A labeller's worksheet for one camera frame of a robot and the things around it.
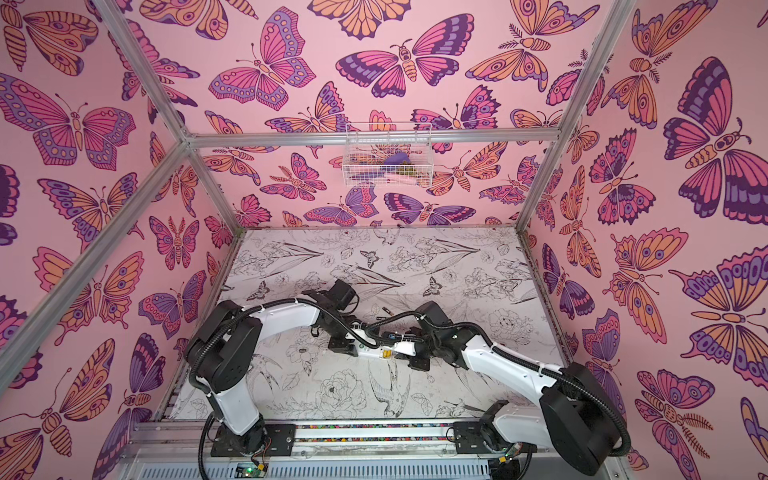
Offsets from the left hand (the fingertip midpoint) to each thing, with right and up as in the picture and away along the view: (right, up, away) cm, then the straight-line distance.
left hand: (359, 338), depth 91 cm
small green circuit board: (-25, -27, -18) cm, 41 cm away
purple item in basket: (+12, +57, +6) cm, 58 cm away
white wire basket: (+9, +58, +6) cm, 59 cm away
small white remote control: (+7, -3, -3) cm, 9 cm away
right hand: (+12, 0, -8) cm, 15 cm away
